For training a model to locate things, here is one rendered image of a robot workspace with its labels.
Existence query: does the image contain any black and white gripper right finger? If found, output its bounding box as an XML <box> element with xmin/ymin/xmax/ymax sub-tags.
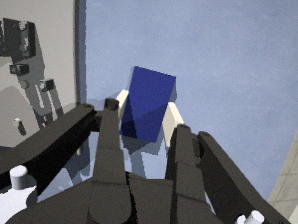
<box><xmin>162</xmin><ymin>102</ymin><xmax>291</xmax><ymax>224</ymax></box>

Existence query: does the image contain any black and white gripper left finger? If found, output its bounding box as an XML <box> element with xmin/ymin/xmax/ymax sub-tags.
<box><xmin>0</xmin><ymin>90</ymin><xmax>131</xmax><ymax>224</ymax></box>

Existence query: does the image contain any grey fixture plate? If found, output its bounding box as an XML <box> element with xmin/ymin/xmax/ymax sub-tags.
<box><xmin>0</xmin><ymin>0</ymin><xmax>81</xmax><ymax>148</ymax></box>

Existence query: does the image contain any dark blue rectangular block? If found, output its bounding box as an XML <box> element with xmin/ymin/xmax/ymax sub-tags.
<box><xmin>119</xmin><ymin>65</ymin><xmax>176</xmax><ymax>143</ymax></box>

